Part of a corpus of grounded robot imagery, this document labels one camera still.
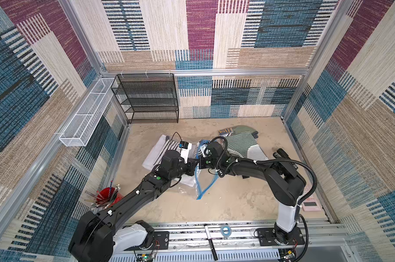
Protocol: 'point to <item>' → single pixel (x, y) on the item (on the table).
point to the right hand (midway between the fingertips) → (194, 163)
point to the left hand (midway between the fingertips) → (200, 160)
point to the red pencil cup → (105, 197)
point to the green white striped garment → (244, 146)
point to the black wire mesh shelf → (147, 96)
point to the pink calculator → (311, 204)
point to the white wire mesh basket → (78, 131)
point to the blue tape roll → (229, 231)
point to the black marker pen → (210, 243)
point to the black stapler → (281, 154)
